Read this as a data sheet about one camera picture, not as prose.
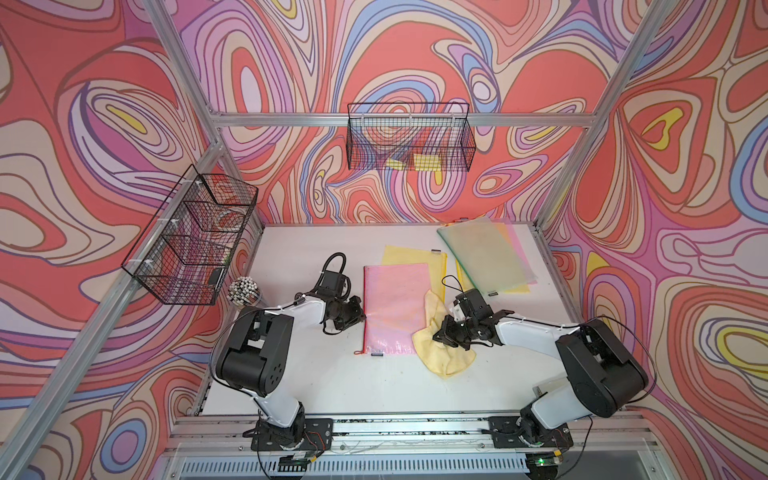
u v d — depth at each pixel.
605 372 0.44
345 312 0.83
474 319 0.72
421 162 0.82
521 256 1.11
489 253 1.11
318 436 0.72
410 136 0.96
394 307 0.96
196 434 0.75
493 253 1.12
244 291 0.79
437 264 1.08
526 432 0.67
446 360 0.84
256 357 0.47
